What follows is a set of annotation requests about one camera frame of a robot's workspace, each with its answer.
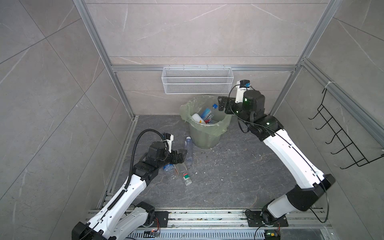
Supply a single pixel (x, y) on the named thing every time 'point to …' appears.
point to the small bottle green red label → (186, 178)
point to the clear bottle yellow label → (197, 118)
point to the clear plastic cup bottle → (180, 167)
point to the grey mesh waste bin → (202, 139)
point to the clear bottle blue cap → (208, 113)
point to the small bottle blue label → (168, 167)
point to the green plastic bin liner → (217, 125)
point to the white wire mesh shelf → (177, 80)
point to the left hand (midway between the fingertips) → (180, 148)
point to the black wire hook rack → (360, 159)
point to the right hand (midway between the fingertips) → (226, 97)
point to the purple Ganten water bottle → (189, 150)
